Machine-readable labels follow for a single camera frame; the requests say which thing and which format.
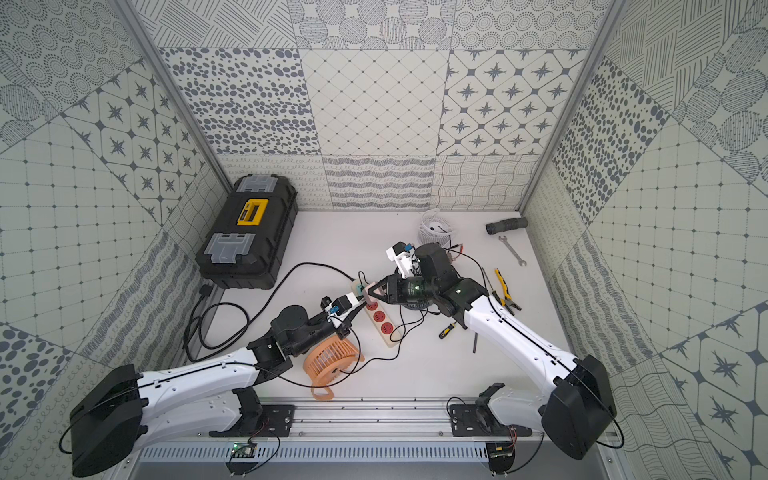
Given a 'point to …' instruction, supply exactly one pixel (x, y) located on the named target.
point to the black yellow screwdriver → (446, 330)
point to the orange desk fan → (329, 362)
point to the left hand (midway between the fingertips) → (358, 287)
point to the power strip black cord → (206, 291)
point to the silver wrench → (504, 239)
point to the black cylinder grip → (509, 224)
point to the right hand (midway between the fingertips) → (374, 294)
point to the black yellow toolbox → (245, 241)
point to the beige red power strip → (380, 316)
